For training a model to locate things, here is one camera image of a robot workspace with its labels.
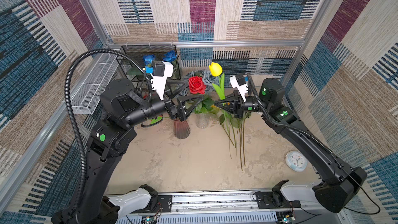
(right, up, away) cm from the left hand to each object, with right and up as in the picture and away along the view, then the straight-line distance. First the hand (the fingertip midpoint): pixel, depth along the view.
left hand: (194, 90), depth 46 cm
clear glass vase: (+3, -13, +49) cm, 51 cm away
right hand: (+8, -4, +14) cm, 17 cm away
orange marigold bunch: (+19, -14, +59) cm, 64 cm away
